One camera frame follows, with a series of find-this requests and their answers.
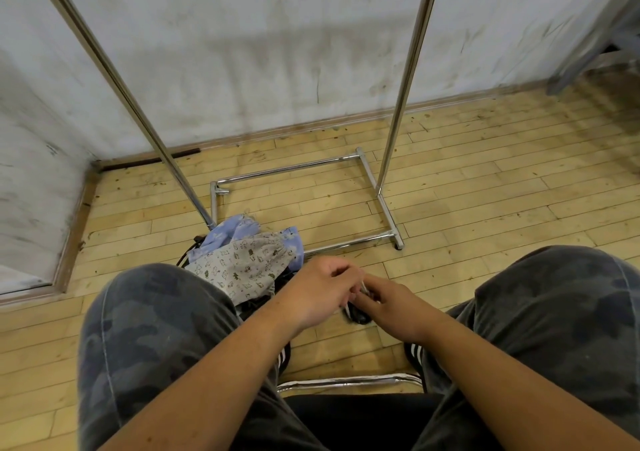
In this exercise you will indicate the grey metal furniture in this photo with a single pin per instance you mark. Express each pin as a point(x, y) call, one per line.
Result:
point(595, 35)

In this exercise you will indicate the black striped right shoe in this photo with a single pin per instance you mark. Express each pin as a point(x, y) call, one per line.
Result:
point(414, 355)

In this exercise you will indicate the black baseboard strip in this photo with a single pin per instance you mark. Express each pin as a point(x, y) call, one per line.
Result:
point(170, 155)

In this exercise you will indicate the chrome chair frame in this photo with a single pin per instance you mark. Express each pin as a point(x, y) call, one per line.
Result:
point(350, 380)

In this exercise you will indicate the chrome clothes rack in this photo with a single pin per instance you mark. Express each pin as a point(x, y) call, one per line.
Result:
point(420, 40)

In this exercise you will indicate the person's right forearm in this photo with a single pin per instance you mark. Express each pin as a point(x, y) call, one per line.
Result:
point(525, 395)

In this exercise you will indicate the black chair seat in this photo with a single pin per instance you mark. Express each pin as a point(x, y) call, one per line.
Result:
point(360, 423)

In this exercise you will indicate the black striped shoe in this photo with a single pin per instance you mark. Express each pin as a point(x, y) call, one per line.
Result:
point(414, 355)
point(284, 358)

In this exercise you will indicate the black striped left shoe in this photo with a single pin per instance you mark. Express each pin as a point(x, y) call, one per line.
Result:
point(284, 358)

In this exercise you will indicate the person's right hand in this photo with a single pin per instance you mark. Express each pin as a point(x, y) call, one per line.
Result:
point(400, 315)

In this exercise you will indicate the person's left hand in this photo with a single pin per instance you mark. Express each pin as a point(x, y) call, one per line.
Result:
point(320, 295)

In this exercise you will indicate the person's left forearm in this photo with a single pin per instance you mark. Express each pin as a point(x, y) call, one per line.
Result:
point(210, 390)

